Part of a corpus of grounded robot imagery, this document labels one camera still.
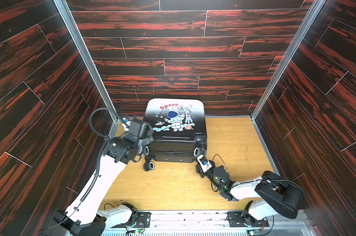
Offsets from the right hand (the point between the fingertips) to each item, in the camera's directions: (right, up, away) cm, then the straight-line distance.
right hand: (200, 157), depth 85 cm
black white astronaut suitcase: (-13, +16, -5) cm, 21 cm away
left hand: (-31, +13, -15) cm, 37 cm away
